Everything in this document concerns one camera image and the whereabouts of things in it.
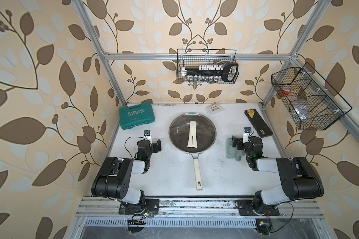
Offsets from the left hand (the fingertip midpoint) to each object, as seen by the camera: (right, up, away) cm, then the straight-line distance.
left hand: (149, 138), depth 93 cm
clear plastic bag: (+81, +16, -21) cm, 85 cm away
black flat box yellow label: (+76, +9, +13) cm, 78 cm away
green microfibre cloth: (+52, -9, -2) cm, 53 cm away
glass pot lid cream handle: (+27, +4, -7) cm, 28 cm away
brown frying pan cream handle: (+30, -19, -23) cm, 42 cm away
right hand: (+59, +1, +1) cm, 59 cm away
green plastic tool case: (-13, +15, +15) cm, 25 cm away
